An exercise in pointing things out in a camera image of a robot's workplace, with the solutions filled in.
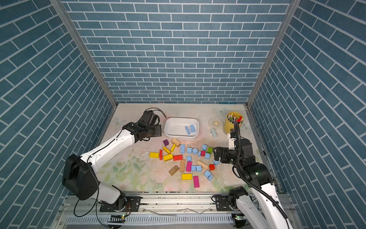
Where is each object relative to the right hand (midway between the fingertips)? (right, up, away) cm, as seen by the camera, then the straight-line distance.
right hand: (222, 150), depth 73 cm
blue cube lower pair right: (-11, -14, +12) cm, 22 cm away
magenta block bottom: (-13, -20, +8) cm, 25 cm away
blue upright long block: (-22, -4, +21) cm, 30 cm away
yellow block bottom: (-19, -18, +11) cm, 28 cm away
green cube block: (-4, -5, +20) cm, 21 cm away
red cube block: (-3, -14, +14) cm, 20 cm away
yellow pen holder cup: (+11, +15, +23) cm, 30 cm away
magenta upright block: (-18, -13, +14) cm, 26 cm away
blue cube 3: (-6, -8, +16) cm, 19 cm away
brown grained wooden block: (-26, -15, +12) cm, 33 cm away
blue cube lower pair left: (-15, -14, +12) cm, 23 cm away
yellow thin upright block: (-28, -4, +21) cm, 35 cm away
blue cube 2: (-7, -3, +21) cm, 22 cm away
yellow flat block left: (-40, -8, +19) cm, 45 cm away
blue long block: (-15, +9, +32) cm, 36 cm away
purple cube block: (-33, -1, +23) cm, 41 cm away
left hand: (-34, +8, +13) cm, 38 cm away
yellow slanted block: (-32, -5, +20) cm, 38 cm away
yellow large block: (-31, -9, +16) cm, 36 cm away
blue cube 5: (-1, -11, +14) cm, 18 cm away
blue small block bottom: (-5, -17, +8) cm, 20 cm away
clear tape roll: (+4, +12, +36) cm, 38 cm away
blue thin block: (-19, +7, +32) cm, 38 cm away
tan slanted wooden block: (-9, -12, +14) cm, 21 cm away
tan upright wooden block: (-22, -14, +14) cm, 29 cm away
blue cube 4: (-17, -9, +17) cm, 26 cm away
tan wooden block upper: (-26, 0, +23) cm, 35 cm away
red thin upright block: (-35, -7, +18) cm, 40 cm away
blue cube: (-17, -5, +19) cm, 26 cm away
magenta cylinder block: (-9, -6, +18) cm, 21 cm away
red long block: (-25, -9, +18) cm, 32 cm away
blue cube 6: (-7, -16, +10) cm, 20 cm away
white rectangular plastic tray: (-29, +8, +33) cm, 44 cm away
